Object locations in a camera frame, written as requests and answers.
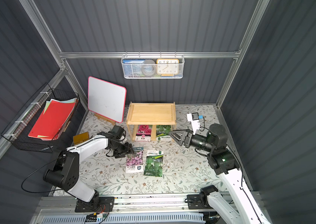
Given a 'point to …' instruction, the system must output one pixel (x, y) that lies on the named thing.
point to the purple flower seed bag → (134, 161)
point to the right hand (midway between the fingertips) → (175, 133)
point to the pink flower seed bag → (143, 133)
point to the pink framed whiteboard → (106, 99)
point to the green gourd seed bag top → (154, 164)
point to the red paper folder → (55, 113)
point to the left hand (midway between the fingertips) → (129, 153)
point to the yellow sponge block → (80, 138)
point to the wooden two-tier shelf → (151, 114)
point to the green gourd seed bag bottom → (162, 133)
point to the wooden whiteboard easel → (105, 119)
